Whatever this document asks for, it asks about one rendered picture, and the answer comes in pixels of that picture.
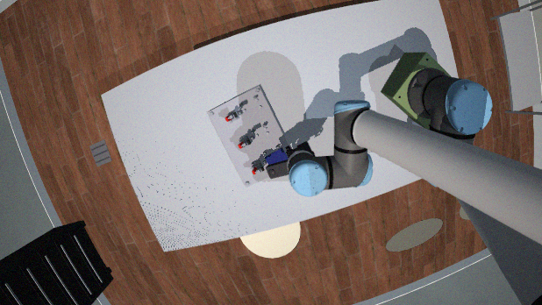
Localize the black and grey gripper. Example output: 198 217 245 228
286 141 316 157

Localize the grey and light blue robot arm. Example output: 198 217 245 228
266 68 542 305

